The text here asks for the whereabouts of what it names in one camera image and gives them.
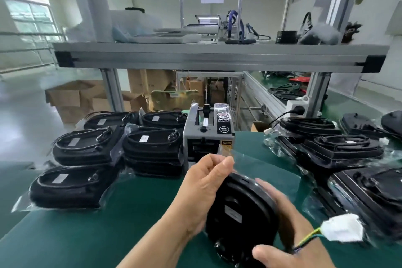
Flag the person's left hand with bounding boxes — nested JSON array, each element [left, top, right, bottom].
[[166, 153, 235, 242]]

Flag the person's right hand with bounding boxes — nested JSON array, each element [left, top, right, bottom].
[[251, 178, 338, 268]]

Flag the group of bagged black lamps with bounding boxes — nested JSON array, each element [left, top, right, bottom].
[[264, 114, 402, 243]]

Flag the unbagged black lamps with cables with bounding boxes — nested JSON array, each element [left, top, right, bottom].
[[339, 111, 402, 140]]

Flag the grey tape dispenser machine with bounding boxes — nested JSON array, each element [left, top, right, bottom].
[[183, 103, 235, 164]]

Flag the small brown cardboard box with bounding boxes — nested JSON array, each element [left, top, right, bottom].
[[251, 120, 272, 132]]

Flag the white power socket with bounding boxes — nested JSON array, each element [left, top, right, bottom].
[[288, 96, 309, 118]]

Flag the grey metal shelf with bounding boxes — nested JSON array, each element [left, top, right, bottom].
[[53, 41, 390, 74]]

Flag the white flat scale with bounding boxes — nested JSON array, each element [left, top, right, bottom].
[[132, 29, 202, 44]]

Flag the white handset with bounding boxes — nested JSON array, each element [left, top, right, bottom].
[[113, 26, 134, 42]]

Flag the black cup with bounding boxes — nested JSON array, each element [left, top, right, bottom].
[[276, 30, 298, 44]]

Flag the white box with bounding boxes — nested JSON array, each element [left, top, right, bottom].
[[112, 10, 163, 39]]

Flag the grey barcode scanner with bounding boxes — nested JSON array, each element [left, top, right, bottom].
[[298, 23, 343, 46]]

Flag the grey metal railing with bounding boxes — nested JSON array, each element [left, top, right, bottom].
[[0, 31, 64, 74]]

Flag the window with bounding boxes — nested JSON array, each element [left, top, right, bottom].
[[0, 0, 64, 74]]

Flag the bundle of black cables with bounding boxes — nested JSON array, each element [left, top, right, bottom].
[[270, 82, 305, 101]]

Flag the aluminium workstation frame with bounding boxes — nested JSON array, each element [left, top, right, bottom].
[[176, 0, 249, 42], [281, 0, 337, 33]]

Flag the grey wall electrical box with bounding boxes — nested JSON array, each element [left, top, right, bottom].
[[384, 1, 402, 36]]

